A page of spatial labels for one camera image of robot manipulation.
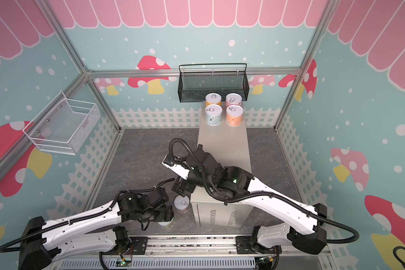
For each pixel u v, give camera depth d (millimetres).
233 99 759
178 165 479
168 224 758
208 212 607
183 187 513
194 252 737
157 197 585
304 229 382
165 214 682
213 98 774
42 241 406
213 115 709
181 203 811
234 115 705
